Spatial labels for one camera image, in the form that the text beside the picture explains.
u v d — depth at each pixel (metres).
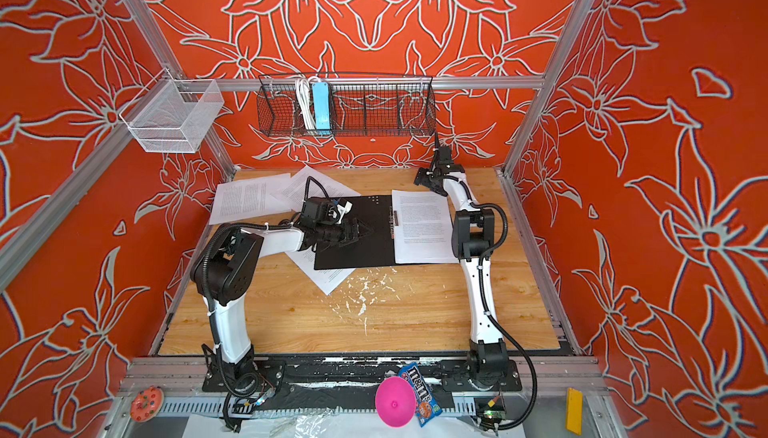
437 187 0.98
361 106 0.98
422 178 1.03
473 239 0.70
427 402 0.68
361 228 0.86
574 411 0.69
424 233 1.02
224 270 0.52
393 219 1.03
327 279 0.90
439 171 0.87
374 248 0.97
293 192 1.13
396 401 0.65
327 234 0.84
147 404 0.68
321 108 0.90
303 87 0.87
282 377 0.73
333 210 0.89
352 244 0.93
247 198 1.10
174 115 0.92
